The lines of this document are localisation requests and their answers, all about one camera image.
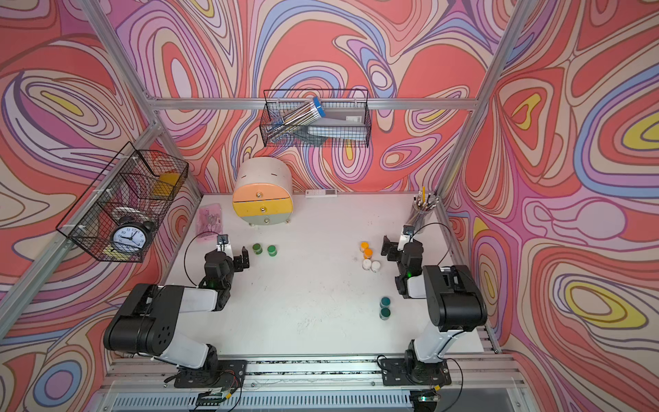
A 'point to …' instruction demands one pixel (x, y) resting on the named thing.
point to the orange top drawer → (255, 191)
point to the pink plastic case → (209, 222)
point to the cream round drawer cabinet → (263, 169)
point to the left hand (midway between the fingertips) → (233, 248)
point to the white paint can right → (375, 265)
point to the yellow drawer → (259, 208)
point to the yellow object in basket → (165, 186)
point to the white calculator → (321, 193)
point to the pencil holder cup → (423, 203)
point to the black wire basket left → (115, 219)
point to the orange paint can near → (368, 251)
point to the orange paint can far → (365, 245)
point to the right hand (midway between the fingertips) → (398, 242)
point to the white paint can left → (366, 264)
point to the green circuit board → (210, 398)
